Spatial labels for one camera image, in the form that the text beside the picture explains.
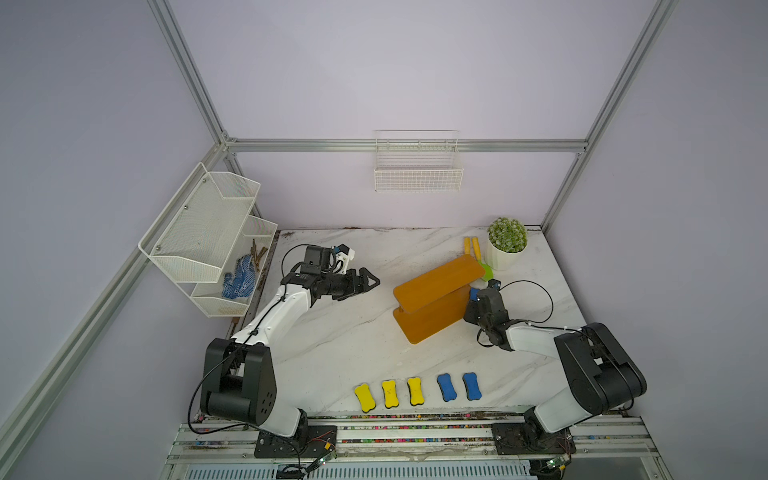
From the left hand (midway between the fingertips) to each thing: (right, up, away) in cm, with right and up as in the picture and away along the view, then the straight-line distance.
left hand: (368, 288), depth 85 cm
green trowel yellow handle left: (+36, +14, +30) cm, 49 cm away
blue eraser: (+35, -4, +16) cm, 39 cm away
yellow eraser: (+6, -28, -5) cm, 29 cm away
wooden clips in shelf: (-37, +9, +10) cm, 40 cm away
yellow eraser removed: (-1, -30, -4) cm, 30 cm away
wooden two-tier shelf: (+20, -3, 0) cm, 20 cm away
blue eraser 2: (+22, -28, -4) cm, 36 cm away
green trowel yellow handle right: (+42, +2, +23) cm, 48 cm away
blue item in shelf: (-38, +1, +3) cm, 38 cm away
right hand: (+34, -9, +13) cm, 37 cm away
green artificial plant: (+46, +16, +14) cm, 50 cm away
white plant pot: (+45, +8, +19) cm, 50 cm away
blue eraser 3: (+29, -27, -3) cm, 40 cm away
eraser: (+13, -28, -5) cm, 31 cm away
